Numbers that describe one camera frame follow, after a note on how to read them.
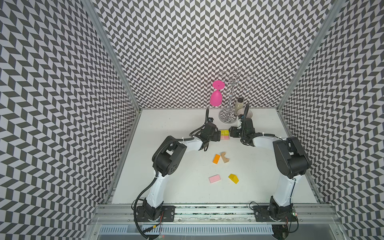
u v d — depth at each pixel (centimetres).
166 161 54
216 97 93
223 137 99
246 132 79
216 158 91
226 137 99
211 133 80
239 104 111
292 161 52
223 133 98
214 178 84
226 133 99
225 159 91
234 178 83
